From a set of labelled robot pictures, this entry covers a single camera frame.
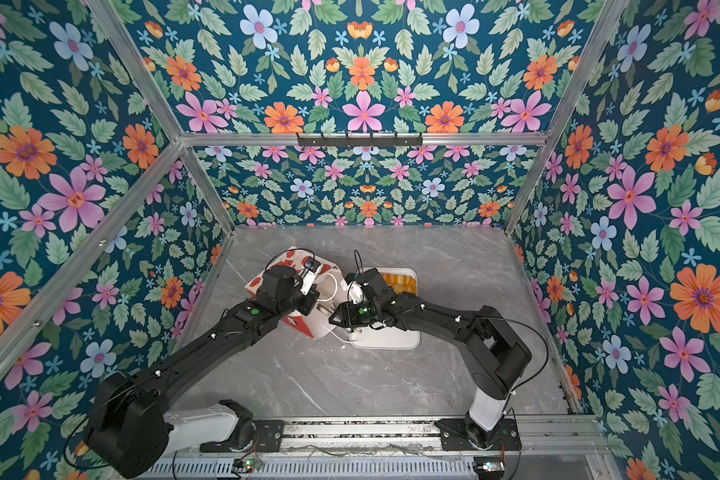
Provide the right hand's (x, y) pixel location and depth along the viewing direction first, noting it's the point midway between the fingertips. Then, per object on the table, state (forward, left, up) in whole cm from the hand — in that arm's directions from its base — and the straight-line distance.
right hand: (334, 317), depth 82 cm
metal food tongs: (+2, +2, +2) cm, 3 cm away
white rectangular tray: (-1, -15, -12) cm, 19 cm away
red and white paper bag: (+9, +2, +5) cm, 11 cm away
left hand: (+8, +4, +7) cm, 12 cm away
